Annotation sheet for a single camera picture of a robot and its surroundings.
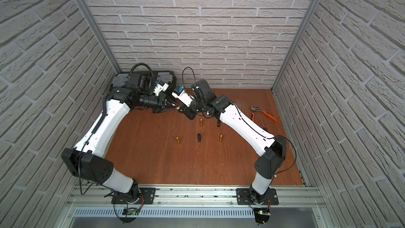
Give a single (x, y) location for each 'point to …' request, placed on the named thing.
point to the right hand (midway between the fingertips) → (184, 107)
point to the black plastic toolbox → (169, 76)
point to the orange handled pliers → (257, 108)
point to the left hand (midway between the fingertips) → (179, 104)
